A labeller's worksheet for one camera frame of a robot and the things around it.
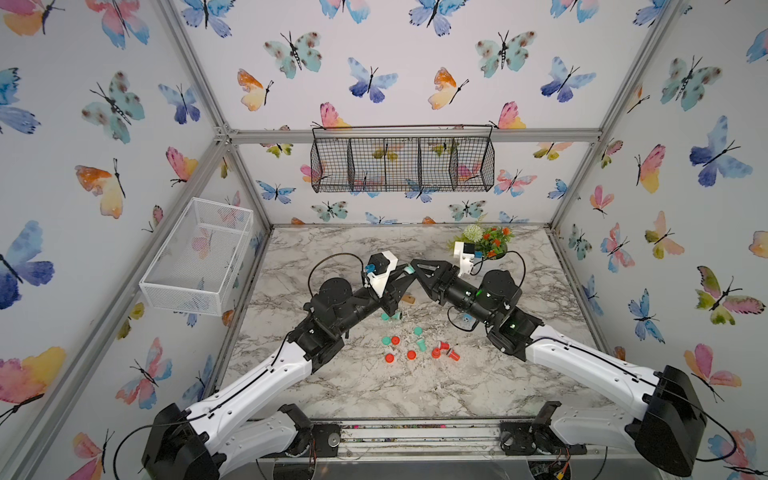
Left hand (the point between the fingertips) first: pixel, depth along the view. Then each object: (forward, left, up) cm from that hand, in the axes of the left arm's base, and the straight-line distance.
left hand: (411, 270), depth 66 cm
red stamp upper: (-4, -11, -33) cm, 35 cm away
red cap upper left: (-1, +4, -34) cm, 34 cm away
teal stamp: (-1, 0, +1) cm, 1 cm away
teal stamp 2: (-4, -4, -33) cm, 33 cm away
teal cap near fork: (+6, +7, -33) cm, 35 cm away
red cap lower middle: (-6, -1, -33) cm, 34 cm away
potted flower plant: (+24, -28, -18) cm, 41 cm away
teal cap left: (-1, +7, -34) cm, 34 cm away
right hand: (0, 0, +2) cm, 2 cm away
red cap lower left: (-7, +6, -33) cm, 34 cm away
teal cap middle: (+2, -3, -34) cm, 34 cm away
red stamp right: (-7, -13, -32) cm, 35 cm away
